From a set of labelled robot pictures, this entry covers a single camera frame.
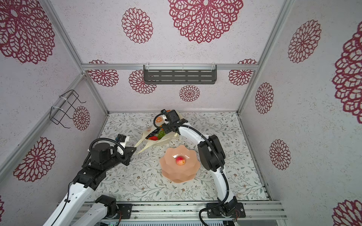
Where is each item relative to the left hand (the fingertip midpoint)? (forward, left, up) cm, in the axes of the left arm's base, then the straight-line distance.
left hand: (135, 149), depth 75 cm
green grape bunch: (+22, -10, -18) cm, 30 cm away
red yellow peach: (+1, -24, -15) cm, 29 cm away
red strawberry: (+17, -5, -15) cm, 24 cm away
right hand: (+25, -14, -8) cm, 30 cm away
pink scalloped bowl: (-7, -24, -19) cm, 31 cm away
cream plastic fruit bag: (+3, -4, 0) cm, 5 cm away
